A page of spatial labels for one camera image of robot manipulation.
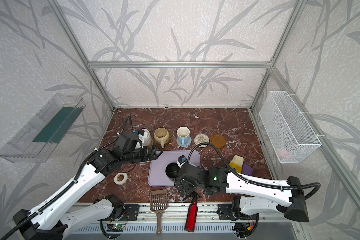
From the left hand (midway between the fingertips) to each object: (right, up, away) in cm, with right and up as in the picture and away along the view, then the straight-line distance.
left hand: (158, 148), depth 72 cm
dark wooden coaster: (+34, 0, +28) cm, 45 cm away
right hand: (+12, -13, -1) cm, 18 cm away
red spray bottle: (+16, -31, -2) cm, 35 cm away
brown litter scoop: (-1, -29, +6) cm, 29 cm away
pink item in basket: (+60, -2, 0) cm, 60 cm away
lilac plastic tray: (-3, -18, +11) cm, 21 cm away
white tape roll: (-22, -17, +13) cm, 31 cm away
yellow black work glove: (+44, -12, +18) cm, 48 cm away
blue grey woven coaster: (+11, -3, +25) cm, 28 cm away
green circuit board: (-21, -38, 0) cm, 44 cm away
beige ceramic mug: (-4, +3, +29) cm, 30 cm away
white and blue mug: (+11, +5, +26) cm, 29 cm away
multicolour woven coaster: (+23, +1, +30) cm, 38 cm away
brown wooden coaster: (-1, -3, +26) cm, 26 cm away
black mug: (+5, -15, +10) cm, 19 cm away
